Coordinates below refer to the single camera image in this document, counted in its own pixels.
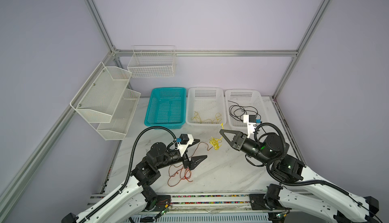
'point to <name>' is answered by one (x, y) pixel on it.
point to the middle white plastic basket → (205, 106)
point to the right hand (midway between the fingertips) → (219, 133)
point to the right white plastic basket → (240, 102)
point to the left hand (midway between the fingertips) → (201, 148)
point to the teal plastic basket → (166, 108)
